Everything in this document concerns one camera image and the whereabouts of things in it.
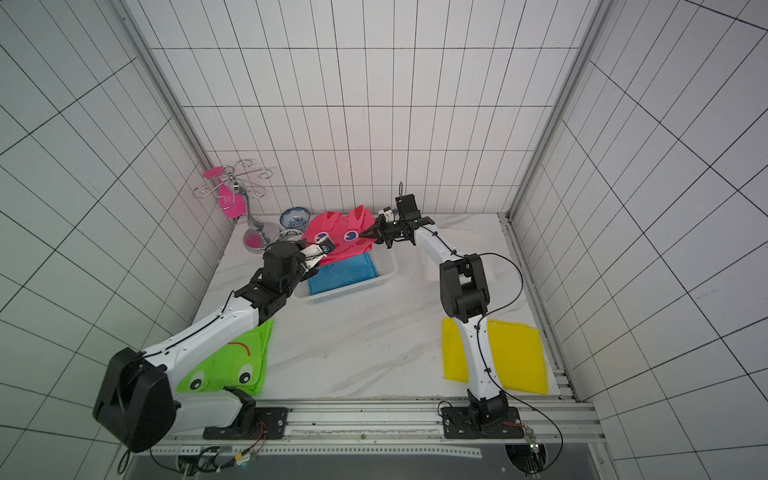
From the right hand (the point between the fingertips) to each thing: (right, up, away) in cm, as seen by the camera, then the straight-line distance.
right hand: (348, 236), depth 93 cm
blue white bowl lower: (-24, 0, +16) cm, 29 cm away
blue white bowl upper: (-25, +8, +24) cm, 36 cm away
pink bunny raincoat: (-2, +2, +4) cm, 5 cm away
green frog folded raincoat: (-28, -36, -13) cm, 47 cm away
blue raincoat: (-5, -14, +7) cm, 16 cm away
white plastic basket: (+11, -8, +2) cm, 14 cm away
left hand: (-12, -3, -9) cm, 16 cm away
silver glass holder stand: (-35, +17, -2) cm, 39 cm away
